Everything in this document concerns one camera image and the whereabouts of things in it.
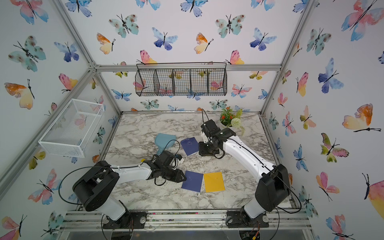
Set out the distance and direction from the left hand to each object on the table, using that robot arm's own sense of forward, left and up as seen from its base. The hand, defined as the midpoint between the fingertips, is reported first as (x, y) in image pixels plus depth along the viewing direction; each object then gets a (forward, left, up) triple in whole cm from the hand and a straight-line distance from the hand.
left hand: (186, 178), depth 86 cm
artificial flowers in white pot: (+32, -28, +13) cm, 45 cm away
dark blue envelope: (-2, -4, -2) cm, 5 cm away
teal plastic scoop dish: (+29, +18, -3) cm, 34 cm away
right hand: (+8, -10, +15) cm, 20 cm away
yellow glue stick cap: (+13, +28, -2) cm, 31 cm away
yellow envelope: (-2, -16, -3) cm, 16 cm away
